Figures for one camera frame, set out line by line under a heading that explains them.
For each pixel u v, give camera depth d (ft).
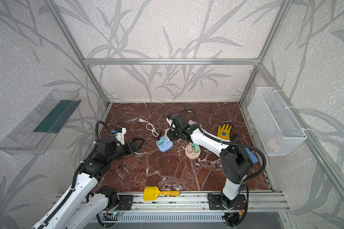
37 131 2.12
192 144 2.91
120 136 2.27
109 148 1.87
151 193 2.52
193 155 2.91
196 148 2.84
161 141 2.99
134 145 2.19
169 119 2.58
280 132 1.99
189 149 2.83
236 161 1.51
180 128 2.22
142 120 3.55
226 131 3.27
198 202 2.47
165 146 2.99
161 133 2.91
